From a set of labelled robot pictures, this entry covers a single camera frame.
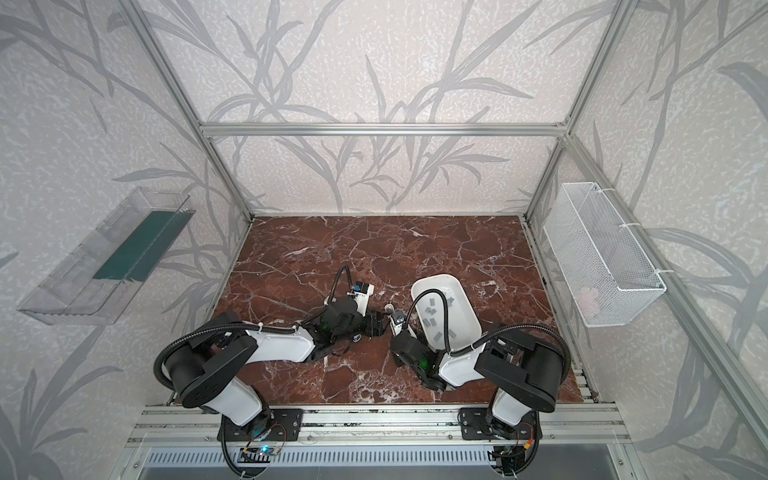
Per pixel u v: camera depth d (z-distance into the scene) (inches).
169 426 29.7
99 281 25.2
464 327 35.6
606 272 24.1
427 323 35.6
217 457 27.7
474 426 29.0
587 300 28.8
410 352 26.2
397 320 30.4
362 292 31.1
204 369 17.6
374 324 30.9
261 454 28.0
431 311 36.9
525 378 17.3
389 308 35.9
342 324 27.4
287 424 28.9
